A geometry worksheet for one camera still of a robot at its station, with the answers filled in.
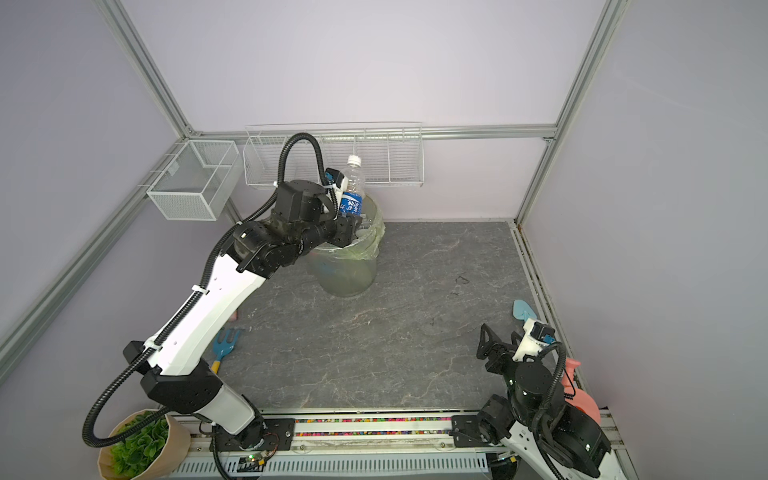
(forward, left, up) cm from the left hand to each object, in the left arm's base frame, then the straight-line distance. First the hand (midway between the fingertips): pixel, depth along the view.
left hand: (350, 219), depth 65 cm
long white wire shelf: (+39, -11, -9) cm, 42 cm away
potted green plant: (-37, +43, -29) cm, 64 cm away
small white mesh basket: (+35, +53, -15) cm, 65 cm away
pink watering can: (-36, -40, -11) cm, 55 cm away
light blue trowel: (-6, -50, -39) cm, 63 cm away
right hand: (-21, -32, -18) cm, 43 cm away
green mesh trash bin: (+5, +4, -27) cm, 27 cm away
